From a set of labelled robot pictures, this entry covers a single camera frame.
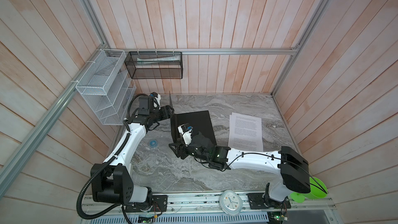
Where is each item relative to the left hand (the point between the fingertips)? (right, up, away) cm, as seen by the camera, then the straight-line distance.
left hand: (169, 113), depth 83 cm
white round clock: (+31, -42, -12) cm, 53 cm away
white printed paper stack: (+47, -13, +16) cm, 51 cm away
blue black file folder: (+18, -6, +25) cm, 31 cm away
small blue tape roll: (-12, -19, +10) cm, 24 cm away
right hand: (+3, -14, -11) cm, 18 cm away
